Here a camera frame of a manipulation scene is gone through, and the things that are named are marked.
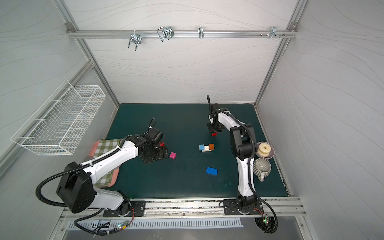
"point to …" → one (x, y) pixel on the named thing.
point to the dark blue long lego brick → (211, 171)
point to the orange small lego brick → (211, 146)
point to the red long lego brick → (162, 144)
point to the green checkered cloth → (103, 147)
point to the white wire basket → (58, 124)
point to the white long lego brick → (206, 148)
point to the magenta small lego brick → (172, 155)
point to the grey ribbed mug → (261, 168)
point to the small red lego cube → (214, 134)
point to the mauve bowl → (271, 154)
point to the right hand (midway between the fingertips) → (214, 129)
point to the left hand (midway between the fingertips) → (162, 158)
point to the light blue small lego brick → (201, 147)
